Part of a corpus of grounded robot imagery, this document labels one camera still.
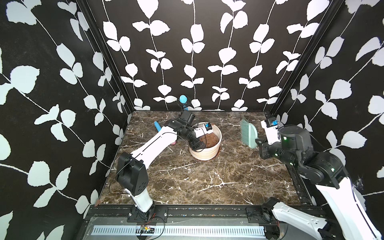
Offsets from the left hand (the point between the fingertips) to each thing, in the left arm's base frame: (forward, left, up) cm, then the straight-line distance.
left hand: (203, 138), depth 81 cm
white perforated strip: (-39, +41, -20) cm, 59 cm away
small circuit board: (-38, +30, -20) cm, 53 cm away
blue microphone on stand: (+27, +11, +6) cm, 29 cm away
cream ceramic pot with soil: (+3, -7, -9) cm, 12 cm away
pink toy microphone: (+10, +19, -19) cm, 28 cm away
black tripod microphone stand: (+28, +11, -1) cm, 30 cm away
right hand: (-11, -20, +17) cm, 28 cm away
